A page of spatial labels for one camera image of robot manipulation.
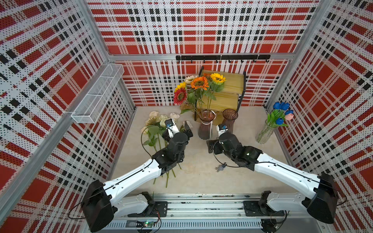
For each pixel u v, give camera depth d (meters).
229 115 0.86
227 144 0.56
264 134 0.95
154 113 1.11
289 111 0.77
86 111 0.68
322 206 0.38
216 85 0.78
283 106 0.80
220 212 0.73
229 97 1.06
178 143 0.53
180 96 0.70
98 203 0.38
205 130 0.91
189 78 0.82
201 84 0.72
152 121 1.05
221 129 0.66
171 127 0.62
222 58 0.88
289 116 0.74
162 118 1.08
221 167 0.87
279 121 0.75
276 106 0.80
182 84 0.78
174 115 1.11
